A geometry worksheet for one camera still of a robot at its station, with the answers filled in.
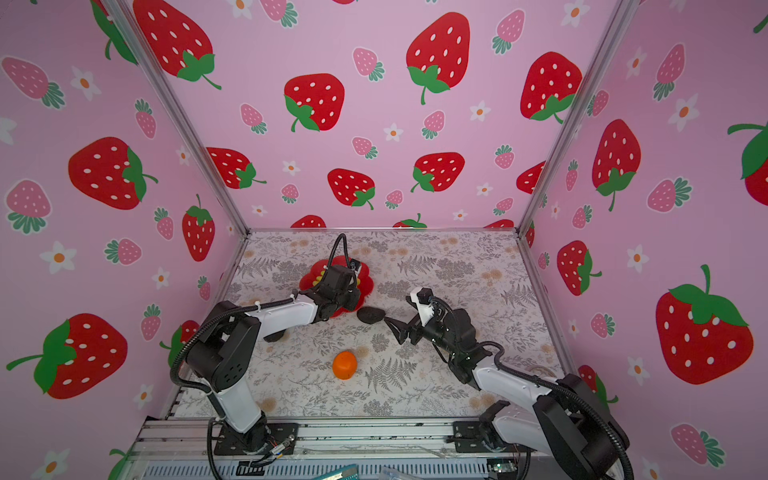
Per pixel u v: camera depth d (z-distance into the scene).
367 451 0.73
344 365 0.82
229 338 0.49
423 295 0.67
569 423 0.42
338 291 0.75
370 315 0.92
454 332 0.61
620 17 0.69
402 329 0.69
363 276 1.00
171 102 0.82
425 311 0.70
